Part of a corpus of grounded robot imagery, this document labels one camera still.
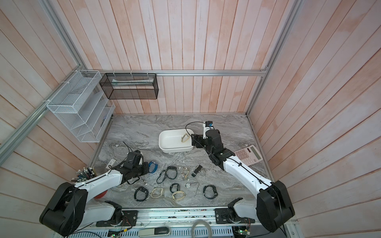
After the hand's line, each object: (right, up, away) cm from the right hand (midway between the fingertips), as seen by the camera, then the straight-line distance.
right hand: (197, 134), depth 84 cm
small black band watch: (-11, -30, -2) cm, 32 cm away
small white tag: (-55, -19, +9) cm, 59 cm away
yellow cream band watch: (-11, -32, -4) cm, 34 cm away
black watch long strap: (-15, -20, +3) cm, 25 cm away
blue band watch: (-25, -21, +4) cm, 33 cm away
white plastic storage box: (-14, -6, +22) cm, 27 cm away
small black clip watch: (+1, -22, +7) cm, 23 cm away
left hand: (-30, -22, +7) cm, 38 cm away
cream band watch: (-23, -33, -2) cm, 40 cm away
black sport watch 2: (+10, -32, -6) cm, 33 cm away
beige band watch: (-9, -3, +22) cm, 24 cm away
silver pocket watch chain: (-5, -30, 0) cm, 30 cm away
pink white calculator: (+34, -14, +9) cm, 38 cm away
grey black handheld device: (-23, -47, -14) cm, 54 cm away
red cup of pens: (-57, -20, -11) cm, 62 cm away
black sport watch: (-31, -30, -5) cm, 43 cm away
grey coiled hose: (+1, -44, -11) cm, 45 cm away
